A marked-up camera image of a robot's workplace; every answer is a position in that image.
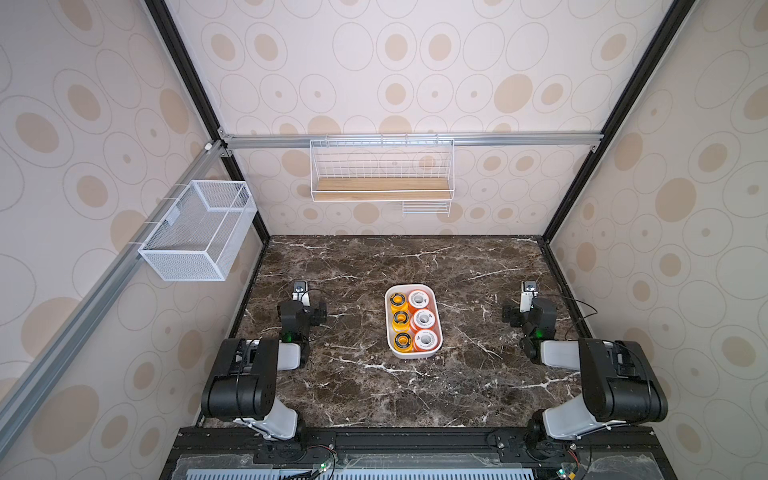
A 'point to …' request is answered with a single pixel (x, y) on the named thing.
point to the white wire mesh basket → (201, 234)
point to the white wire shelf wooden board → (417, 172)
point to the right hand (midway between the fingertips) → (522, 300)
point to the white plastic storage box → (434, 305)
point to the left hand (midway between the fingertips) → (310, 293)
